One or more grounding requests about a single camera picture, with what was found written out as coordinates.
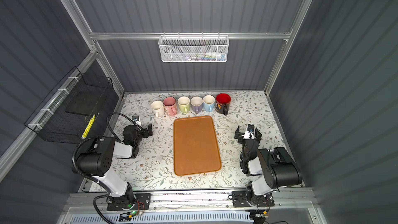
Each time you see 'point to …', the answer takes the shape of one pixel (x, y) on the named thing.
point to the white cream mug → (157, 107)
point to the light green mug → (184, 102)
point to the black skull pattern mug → (222, 101)
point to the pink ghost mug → (170, 106)
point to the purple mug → (196, 103)
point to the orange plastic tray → (196, 150)
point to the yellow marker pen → (88, 126)
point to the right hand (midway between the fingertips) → (250, 128)
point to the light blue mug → (209, 103)
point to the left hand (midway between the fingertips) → (142, 124)
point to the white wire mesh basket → (194, 48)
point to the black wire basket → (64, 115)
